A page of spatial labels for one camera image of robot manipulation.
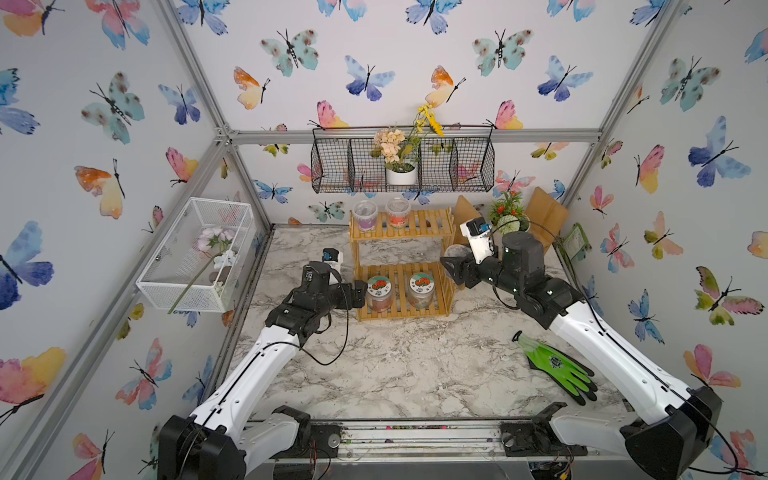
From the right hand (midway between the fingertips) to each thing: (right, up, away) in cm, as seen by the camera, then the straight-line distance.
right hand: (456, 249), depth 72 cm
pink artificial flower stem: (-59, +2, +3) cm, 59 cm away
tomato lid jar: (-19, -13, +17) cm, 29 cm away
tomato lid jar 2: (-7, -12, +19) cm, 23 cm away
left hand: (-25, -8, +9) cm, 28 cm away
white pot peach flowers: (-13, +24, +21) cm, 35 cm away
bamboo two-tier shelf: (-12, -6, +36) cm, 38 cm away
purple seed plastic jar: (-22, +10, +6) cm, 25 cm away
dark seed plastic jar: (+1, 0, 0) cm, 1 cm away
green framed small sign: (+51, +3, +38) cm, 64 cm away
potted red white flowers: (+20, +11, +22) cm, 32 cm away
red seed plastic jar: (-14, +10, +7) cm, 19 cm away
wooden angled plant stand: (+37, +12, +31) cm, 49 cm away
